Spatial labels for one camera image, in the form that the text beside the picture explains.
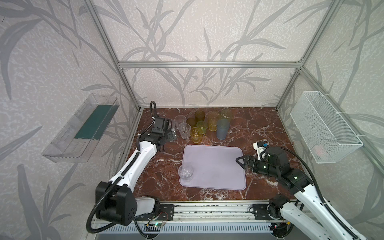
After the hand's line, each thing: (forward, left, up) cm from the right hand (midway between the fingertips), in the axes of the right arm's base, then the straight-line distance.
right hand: (241, 156), depth 75 cm
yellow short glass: (+25, +24, -15) cm, 38 cm away
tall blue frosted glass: (+27, +6, -11) cm, 30 cm away
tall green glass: (+35, +3, -7) cm, 36 cm away
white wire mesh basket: (+1, -34, +16) cm, 38 cm away
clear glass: (+33, +35, -10) cm, 50 cm away
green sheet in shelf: (+6, +66, +19) cm, 69 cm away
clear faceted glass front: (-2, +30, -16) cm, 34 cm away
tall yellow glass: (+32, +13, -9) cm, 35 cm away
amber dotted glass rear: (+38, +22, -12) cm, 46 cm away
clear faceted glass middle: (+29, +32, -15) cm, 46 cm away
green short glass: (+30, +20, -15) cm, 39 cm away
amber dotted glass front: (+33, +27, -12) cm, 44 cm away
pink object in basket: (+2, -39, +3) cm, 39 cm away
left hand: (+16, +39, +1) cm, 42 cm away
